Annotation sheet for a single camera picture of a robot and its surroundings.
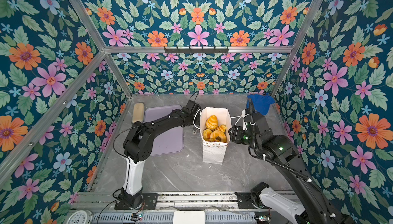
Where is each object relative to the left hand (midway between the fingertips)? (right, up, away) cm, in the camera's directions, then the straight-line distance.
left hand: (202, 117), depth 96 cm
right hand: (+15, -4, -30) cm, 33 cm away
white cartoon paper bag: (+7, -16, -22) cm, 28 cm away
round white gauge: (-53, -43, -29) cm, 74 cm away
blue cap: (+44, +10, +16) cm, 48 cm away
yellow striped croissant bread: (+6, -2, -13) cm, 15 cm away
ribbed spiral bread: (+12, -5, -9) cm, 16 cm away
